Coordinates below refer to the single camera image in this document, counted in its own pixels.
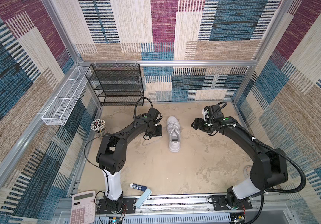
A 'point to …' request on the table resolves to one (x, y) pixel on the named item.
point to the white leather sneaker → (174, 130)
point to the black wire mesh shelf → (117, 84)
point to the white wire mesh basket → (56, 112)
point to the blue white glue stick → (139, 187)
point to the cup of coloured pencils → (99, 127)
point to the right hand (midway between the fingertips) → (196, 128)
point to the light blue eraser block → (143, 198)
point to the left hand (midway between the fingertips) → (160, 132)
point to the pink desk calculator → (83, 208)
